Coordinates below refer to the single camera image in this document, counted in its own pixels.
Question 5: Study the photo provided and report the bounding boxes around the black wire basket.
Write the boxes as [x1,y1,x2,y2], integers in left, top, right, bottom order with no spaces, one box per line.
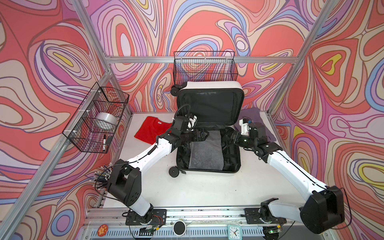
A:
[173,50,238,86]
[62,83,130,154]

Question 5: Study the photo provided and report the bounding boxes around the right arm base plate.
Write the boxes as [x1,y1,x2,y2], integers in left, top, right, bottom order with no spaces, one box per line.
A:
[241,208,287,225]

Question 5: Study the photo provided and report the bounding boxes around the red pencil cup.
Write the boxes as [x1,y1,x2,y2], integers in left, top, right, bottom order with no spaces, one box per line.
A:
[93,166,112,190]

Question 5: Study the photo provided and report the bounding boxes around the beige round sticker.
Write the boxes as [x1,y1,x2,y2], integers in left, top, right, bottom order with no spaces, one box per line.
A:
[307,221,325,235]

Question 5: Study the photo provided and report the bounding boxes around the black wire basket left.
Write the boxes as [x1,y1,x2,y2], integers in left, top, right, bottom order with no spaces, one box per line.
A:
[62,83,130,154]

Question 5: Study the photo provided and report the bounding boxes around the red round sticker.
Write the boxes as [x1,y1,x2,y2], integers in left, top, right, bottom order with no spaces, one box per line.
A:
[97,224,109,237]

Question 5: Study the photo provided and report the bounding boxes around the grey towel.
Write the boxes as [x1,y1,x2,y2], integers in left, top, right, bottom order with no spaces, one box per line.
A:
[189,131,224,171]

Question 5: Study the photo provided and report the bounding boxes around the red folded t-shirt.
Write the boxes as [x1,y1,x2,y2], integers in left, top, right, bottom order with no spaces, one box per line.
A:
[135,116,172,145]

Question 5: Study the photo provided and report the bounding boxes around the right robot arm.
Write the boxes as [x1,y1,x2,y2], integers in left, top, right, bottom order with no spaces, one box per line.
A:
[231,132,345,234]

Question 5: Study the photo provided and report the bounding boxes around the purple trousers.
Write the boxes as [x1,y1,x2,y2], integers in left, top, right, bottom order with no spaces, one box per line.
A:
[234,108,277,142]

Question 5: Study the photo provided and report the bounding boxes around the black marker pen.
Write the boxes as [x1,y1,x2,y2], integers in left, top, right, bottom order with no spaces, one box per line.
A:
[102,135,107,152]

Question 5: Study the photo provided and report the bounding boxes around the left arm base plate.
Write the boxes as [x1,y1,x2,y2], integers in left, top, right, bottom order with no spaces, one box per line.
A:
[122,209,167,226]

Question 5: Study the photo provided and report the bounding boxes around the open black white suitcase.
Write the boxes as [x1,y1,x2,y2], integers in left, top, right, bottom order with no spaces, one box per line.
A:
[170,81,244,174]

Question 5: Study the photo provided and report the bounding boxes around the black wire basket back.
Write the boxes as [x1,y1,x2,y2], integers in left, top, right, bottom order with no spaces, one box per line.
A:
[173,50,238,86]

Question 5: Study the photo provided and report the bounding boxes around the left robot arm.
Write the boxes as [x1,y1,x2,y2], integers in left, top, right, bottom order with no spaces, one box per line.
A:
[106,128,210,217]

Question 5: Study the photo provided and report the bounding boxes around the small teal clock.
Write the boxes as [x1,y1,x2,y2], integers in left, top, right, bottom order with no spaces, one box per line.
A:
[228,225,243,240]

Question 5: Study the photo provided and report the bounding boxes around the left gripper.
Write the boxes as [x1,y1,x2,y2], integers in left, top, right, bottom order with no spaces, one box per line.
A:
[178,128,210,144]

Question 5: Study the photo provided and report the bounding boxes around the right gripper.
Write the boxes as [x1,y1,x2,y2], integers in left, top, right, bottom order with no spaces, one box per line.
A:
[224,129,258,149]

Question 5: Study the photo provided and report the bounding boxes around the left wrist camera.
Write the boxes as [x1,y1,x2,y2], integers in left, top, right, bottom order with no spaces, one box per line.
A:
[172,114,198,132]

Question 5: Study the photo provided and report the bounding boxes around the silver tape roll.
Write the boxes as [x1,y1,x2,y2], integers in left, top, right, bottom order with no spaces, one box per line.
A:
[94,112,118,131]

